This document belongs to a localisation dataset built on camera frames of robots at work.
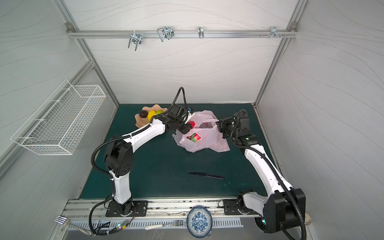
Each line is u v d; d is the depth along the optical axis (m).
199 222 0.70
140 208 0.74
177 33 0.79
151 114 1.08
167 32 0.77
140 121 1.07
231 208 0.75
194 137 0.93
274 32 0.76
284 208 0.39
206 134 0.79
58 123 0.68
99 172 0.50
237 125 0.58
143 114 1.06
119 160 0.49
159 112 1.07
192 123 0.90
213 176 0.84
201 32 0.78
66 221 0.69
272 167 0.46
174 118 0.71
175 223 0.70
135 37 0.78
